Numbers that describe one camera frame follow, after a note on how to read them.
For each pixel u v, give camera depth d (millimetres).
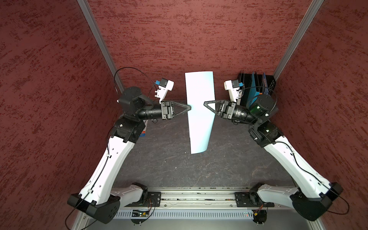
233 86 487
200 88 508
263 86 901
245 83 974
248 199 677
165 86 480
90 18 744
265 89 926
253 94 891
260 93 868
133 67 997
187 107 496
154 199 745
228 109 466
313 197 387
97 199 358
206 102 513
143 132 997
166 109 454
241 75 955
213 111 514
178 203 730
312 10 722
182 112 495
